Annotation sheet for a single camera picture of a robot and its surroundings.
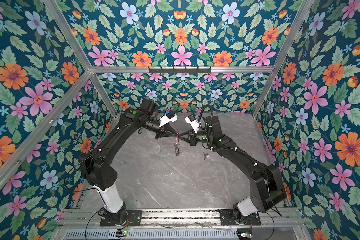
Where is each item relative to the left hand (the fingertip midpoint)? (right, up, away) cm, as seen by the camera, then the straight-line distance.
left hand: (177, 130), depth 71 cm
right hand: (+1, -2, +3) cm, 4 cm away
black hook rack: (-1, +37, +22) cm, 43 cm away
